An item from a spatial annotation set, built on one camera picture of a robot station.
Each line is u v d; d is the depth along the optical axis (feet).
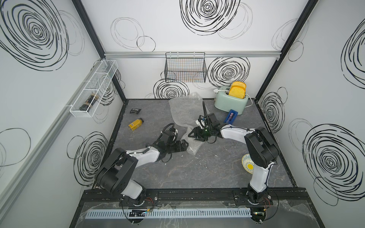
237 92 3.25
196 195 2.48
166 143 2.29
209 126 2.53
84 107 2.17
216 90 3.45
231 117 3.35
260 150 1.63
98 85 2.42
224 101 3.39
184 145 2.65
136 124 3.32
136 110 3.64
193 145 2.84
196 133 2.71
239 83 3.27
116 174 1.44
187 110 3.69
